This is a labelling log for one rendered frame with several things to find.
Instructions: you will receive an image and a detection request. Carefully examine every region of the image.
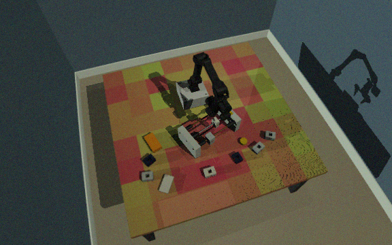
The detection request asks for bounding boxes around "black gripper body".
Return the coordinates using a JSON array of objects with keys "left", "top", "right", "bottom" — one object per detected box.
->
[{"left": 205, "top": 95, "right": 231, "bottom": 121}]

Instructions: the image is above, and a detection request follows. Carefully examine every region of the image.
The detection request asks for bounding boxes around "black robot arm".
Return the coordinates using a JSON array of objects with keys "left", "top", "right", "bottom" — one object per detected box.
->
[{"left": 187, "top": 52, "right": 232, "bottom": 117}]

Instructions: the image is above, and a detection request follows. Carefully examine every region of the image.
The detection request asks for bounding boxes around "orange rectangular block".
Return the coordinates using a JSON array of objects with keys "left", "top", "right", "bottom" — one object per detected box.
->
[{"left": 144, "top": 133, "right": 162, "bottom": 153}]

